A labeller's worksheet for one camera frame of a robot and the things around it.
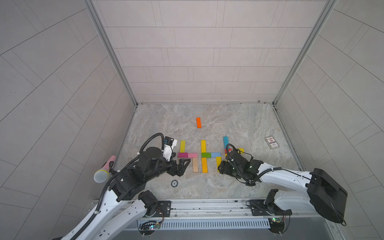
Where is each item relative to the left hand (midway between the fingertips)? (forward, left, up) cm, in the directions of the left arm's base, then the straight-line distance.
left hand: (185, 157), depth 66 cm
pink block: (+11, -3, -21) cm, 24 cm away
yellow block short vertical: (+7, -18, -19) cm, 27 cm away
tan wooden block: (+4, -4, -21) cm, 22 cm away
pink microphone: (-9, +31, +4) cm, 33 cm away
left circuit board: (-24, +16, -20) cm, 35 cm away
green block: (+11, -11, -21) cm, 26 cm away
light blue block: (+12, -16, -21) cm, 29 cm away
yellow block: (+16, +4, -20) cm, 26 cm away
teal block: (+21, -24, -21) cm, 39 cm away
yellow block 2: (+17, -9, -21) cm, 28 cm away
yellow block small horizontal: (+15, -33, -20) cm, 41 cm away
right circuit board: (-23, -43, -21) cm, 53 cm away
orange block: (+5, -10, -21) cm, 23 cm away
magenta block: (+11, +3, -20) cm, 23 cm away
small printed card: (+19, -53, -19) cm, 59 cm away
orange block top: (+36, -6, -21) cm, 42 cm away
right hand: (+1, -19, -21) cm, 28 cm away
